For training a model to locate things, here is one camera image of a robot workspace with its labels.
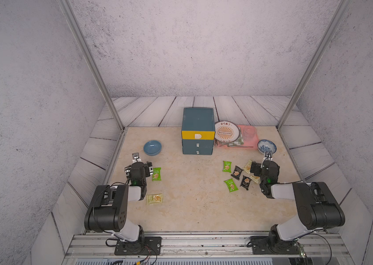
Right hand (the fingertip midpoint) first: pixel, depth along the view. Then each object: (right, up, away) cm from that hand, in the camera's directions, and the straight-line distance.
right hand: (265, 162), depth 94 cm
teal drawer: (-37, +6, +8) cm, 39 cm away
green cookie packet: (-20, -13, -3) cm, 23 cm away
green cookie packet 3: (-20, -4, +5) cm, 21 cm away
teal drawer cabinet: (-38, +24, +2) cm, 45 cm away
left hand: (-70, -1, 0) cm, 70 cm away
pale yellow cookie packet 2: (-6, -9, -1) cm, 11 cm away
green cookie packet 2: (-61, -7, +2) cm, 62 cm away
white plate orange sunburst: (-17, +18, +24) cm, 34 cm away
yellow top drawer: (-38, +15, -3) cm, 41 cm away
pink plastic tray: (-5, +9, +17) cm, 19 cm away
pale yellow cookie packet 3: (-9, -4, +4) cm, 10 cm away
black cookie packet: (-15, -6, +2) cm, 16 cm away
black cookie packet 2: (-12, -11, -2) cm, 17 cm away
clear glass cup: (-3, +17, +18) cm, 25 cm away
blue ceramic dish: (-67, +7, +14) cm, 69 cm away
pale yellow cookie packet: (-61, -18, -7) cm, 64 cm away
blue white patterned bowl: (+6, +8, +14) cm, 17 cm away
